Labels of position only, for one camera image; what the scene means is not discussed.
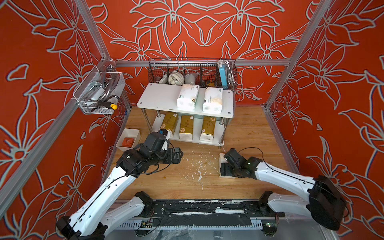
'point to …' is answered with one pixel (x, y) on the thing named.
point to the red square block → (128, 142)
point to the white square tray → (128, 133)
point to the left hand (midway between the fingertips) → (175, 152)
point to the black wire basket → (206, 72)
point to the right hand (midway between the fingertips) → (222, 172)
